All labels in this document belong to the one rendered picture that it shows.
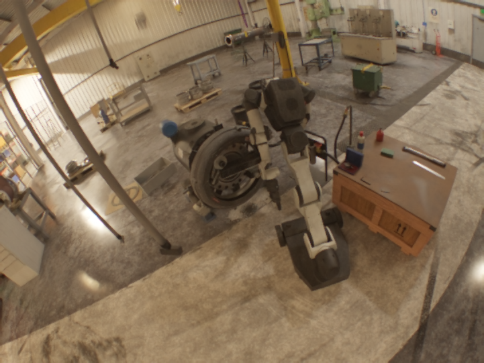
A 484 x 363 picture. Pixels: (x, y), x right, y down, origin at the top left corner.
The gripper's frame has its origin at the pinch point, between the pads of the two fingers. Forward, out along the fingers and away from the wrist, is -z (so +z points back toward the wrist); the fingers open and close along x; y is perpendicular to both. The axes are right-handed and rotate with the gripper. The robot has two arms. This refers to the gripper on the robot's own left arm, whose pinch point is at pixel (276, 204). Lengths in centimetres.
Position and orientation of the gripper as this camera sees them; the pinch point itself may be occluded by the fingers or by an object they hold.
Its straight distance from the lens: 155.4
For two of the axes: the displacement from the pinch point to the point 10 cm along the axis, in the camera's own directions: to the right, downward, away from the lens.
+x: -1.9, -1.3, 9.7
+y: -9.5, 2.7, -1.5
